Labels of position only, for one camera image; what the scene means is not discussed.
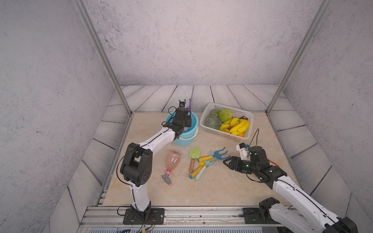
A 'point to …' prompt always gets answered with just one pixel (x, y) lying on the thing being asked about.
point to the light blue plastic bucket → (189, 134)
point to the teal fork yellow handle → (216, 154)
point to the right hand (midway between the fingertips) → (227, 163)
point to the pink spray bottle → (173, 160)
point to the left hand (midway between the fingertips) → (189, 116)
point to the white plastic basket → (236, 112)
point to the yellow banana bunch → (235, 126)
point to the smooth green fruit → (214, 111)
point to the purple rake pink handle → (189, 108)
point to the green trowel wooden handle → (194, 152)
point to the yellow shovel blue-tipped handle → (201, 164)
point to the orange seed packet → (270, 161)
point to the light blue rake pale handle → (207, 163)
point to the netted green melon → (212, 121)
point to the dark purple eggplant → (244, 117)
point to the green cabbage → (225, 115)
